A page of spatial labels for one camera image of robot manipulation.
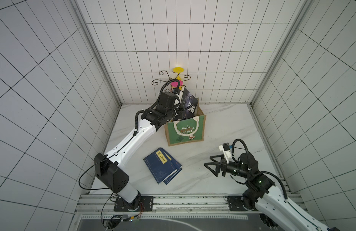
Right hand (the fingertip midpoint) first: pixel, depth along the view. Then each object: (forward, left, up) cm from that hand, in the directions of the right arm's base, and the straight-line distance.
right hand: (207, 158), depth 73 cm
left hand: (+20, +15, +13) cm, 28 cm away
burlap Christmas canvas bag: (+19, +11, -3) cm, 22 cm away
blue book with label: (-1, +27, -12) cm, 29 cm away
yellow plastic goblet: (+56, +19, +17) cm, 62 cm away
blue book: (0, +16, -13) cm, 21 cm away
